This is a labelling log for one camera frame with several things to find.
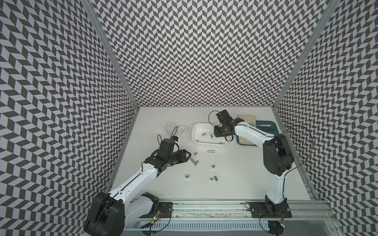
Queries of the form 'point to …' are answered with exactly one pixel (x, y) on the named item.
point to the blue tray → (269, 126)
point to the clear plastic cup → (169, 127)
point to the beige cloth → (249, 119)
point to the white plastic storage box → (198, 129)
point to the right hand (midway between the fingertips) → (217, 134)
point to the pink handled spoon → (265, 125)
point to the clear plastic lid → (182, 131)
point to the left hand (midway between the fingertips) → (187, 156)
